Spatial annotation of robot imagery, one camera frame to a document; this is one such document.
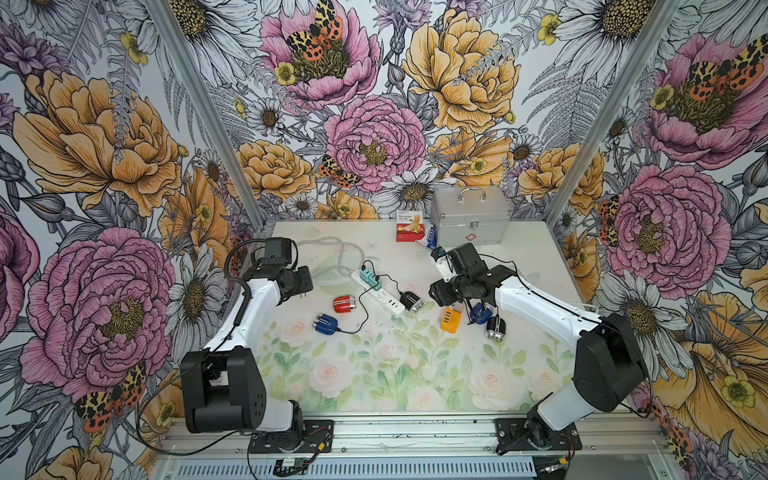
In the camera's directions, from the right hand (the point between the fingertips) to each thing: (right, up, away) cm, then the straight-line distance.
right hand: (440, 295), depth 87 cm
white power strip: (-18, -2, +11) cm, 21 cm away
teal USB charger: (-22, +4, +10) cm, 24 cm away
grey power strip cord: (-33, +15, +28) cm, 46 cm away
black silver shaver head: (-8, -3, +9) cm, 12 cm away
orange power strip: (+4, -8, +4) cm, 10 cm away
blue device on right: (+13, -7, +7) cm, 17 cm away
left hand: (-39, +1, -1) cm, 39 cm away
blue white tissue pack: (+1, +17, +24) cm, 30 cm away
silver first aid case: (+13, +25, +16) cm, 32 cm away
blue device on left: (-34, -9, +4) cm, 35 cm away
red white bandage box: (-7, +22, +28) cm, 37 cm away
